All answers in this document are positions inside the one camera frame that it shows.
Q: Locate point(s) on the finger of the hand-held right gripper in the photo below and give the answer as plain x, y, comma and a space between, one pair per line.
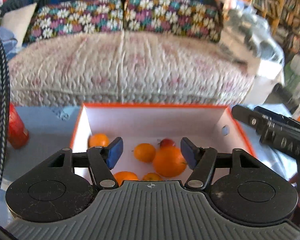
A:
247, 118
275, 113

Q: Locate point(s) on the blue tablecloth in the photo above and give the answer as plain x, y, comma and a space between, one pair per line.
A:
47, 130

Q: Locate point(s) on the white pillow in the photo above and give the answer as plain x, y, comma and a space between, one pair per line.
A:
17, 22

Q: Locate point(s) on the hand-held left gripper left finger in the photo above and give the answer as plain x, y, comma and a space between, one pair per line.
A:
115, 152

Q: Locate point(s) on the red can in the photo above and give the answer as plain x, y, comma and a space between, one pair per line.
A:
16, 130

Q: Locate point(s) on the orange cardboard box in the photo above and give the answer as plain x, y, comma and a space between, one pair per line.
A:
150, 120

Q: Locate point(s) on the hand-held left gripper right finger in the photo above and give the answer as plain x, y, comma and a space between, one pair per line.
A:
187, 152

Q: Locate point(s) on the blue printed cloth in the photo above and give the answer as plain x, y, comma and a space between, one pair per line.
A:
5, 35

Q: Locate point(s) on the white folded bedding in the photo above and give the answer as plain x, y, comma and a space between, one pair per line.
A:
267, 72

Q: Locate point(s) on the small red apple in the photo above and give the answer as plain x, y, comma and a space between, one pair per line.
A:
168, 142

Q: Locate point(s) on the orange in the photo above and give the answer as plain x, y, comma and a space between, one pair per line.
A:
126, 176
152, 176
169, 161
145, 152
98, 140

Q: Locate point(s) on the wooden bookshelf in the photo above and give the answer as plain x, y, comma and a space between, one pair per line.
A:
285, 12

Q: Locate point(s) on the grey spotted duvet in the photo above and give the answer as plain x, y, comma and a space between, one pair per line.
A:
252, 30

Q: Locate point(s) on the floral cushion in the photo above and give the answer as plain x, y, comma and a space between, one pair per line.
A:
77, 17
172, 12

